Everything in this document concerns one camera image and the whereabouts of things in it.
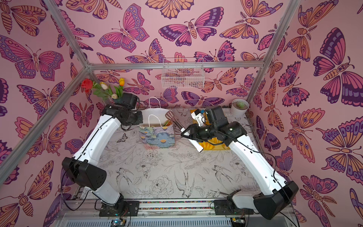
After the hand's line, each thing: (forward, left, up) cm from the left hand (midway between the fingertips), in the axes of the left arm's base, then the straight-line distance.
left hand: (141, 118), depth 81 cm
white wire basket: (+32, -24, +9) cm, 41 cm away
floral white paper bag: (-7, -7, -4) cm, 11 cm away
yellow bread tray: (-4, -50, -25) cm, 56 cm away
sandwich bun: (+2, -15, -7) cm, 16 cm away
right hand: (-17, -24, +7) cm, 30 cm away
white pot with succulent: (+23, -66, -14) cm, 71 cm away
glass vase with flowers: (+22, +30, +3) cm, 37 cm away
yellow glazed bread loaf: (-24, -35, +10) cm, 43 cm away
